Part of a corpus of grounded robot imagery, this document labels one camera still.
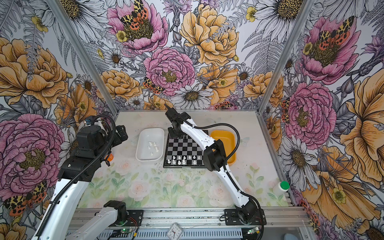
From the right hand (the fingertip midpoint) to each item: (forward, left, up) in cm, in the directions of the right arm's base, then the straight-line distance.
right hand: (176, 138), depth 96 cm
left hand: (-14, +24, +23) cm, 36 cm away
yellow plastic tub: (+3, -34, -6) cm, 34 cm away
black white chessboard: (-6, -5, -7) cm, 11 cm away
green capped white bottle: (-32, -54, 0) cm, 63 cm away
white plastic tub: (0, +18, -5) cm, 18 cm away
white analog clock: (-48, -2, -6) cm, 48 cm away
